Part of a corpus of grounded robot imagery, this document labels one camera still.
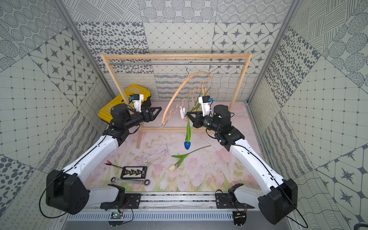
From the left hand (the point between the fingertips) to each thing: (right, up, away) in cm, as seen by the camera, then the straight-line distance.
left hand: (158, 105), depth 74 cm
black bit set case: (-17, -39, +9) cm, 44 cm away
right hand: (+16, -5, -3) cm, 17 cm away
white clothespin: (+13, -3, -2) cm, 14 cm away
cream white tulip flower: (+11, -33, +16) cm, 38 cm away
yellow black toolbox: (-38, -3, +17) cm, 42 cm away
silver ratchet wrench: (-9, -44, +6) cm, 45 cm away
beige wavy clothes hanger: (+32, +23, +31) cm, 50 cm away
